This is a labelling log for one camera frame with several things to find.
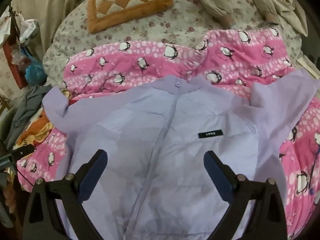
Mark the beige fuzzy blanket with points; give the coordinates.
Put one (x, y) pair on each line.
(260, 0)

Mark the beige curtain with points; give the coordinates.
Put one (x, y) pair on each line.
(45, 2)

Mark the orange cartoon blanket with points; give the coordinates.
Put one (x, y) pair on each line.
(37, 132)

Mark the pink penguin print blanket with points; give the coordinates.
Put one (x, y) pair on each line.
(155, 60)

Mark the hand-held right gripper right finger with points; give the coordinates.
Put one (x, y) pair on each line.
(219, 173)

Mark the floral bed quilt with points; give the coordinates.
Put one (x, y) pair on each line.
(175, 22)

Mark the grey garment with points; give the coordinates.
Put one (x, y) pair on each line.
(26, 112)

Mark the lavender zip jacket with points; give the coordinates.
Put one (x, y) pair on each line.
(160, 140)

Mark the white plastic bag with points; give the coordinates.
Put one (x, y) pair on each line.
(28, 28)

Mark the blue plastic bag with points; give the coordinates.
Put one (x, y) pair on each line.
(35, 71)

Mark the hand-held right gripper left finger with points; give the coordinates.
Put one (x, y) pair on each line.
(93, 171)

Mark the orange checkered cushion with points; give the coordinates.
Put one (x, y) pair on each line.
(125, 2)

